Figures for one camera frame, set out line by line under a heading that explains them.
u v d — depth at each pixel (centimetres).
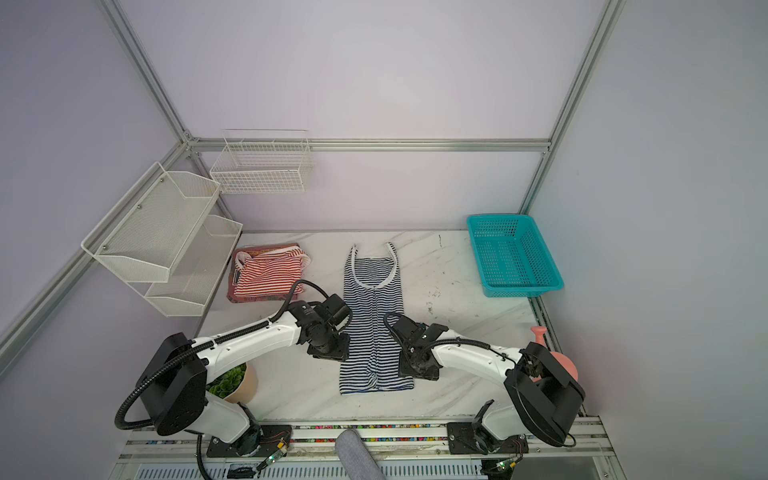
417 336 67
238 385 72
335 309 68
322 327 62
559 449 73
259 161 95
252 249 108
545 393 42
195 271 93
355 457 69
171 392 42
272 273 98
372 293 101
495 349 49
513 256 114
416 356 62
